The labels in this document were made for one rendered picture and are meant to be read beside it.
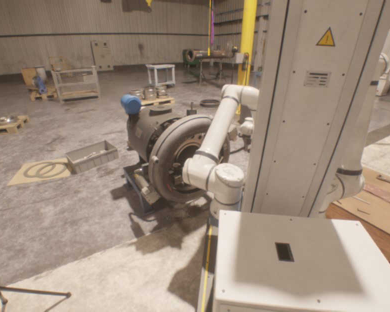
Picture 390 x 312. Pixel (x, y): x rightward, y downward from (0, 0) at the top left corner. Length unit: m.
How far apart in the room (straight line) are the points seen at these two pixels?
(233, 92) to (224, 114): 0.18
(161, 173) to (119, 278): 0.82
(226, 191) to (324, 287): 0.55
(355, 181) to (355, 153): 0.15
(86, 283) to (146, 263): 0.43
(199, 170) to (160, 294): 0.91
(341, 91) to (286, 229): 0.51
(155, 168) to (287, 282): 1.02
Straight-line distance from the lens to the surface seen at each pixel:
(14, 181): 3.29
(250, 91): 1.34
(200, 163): 1.08
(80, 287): 1.76
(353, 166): 1.24
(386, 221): 1.78
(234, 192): 1.03
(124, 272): 1.70
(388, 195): 2.05
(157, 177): 1.41
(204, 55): 8.76
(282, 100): 0.73
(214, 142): 1.15
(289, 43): 0.71
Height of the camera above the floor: 1.42
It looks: 29 degrees down
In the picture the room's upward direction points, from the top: straight up
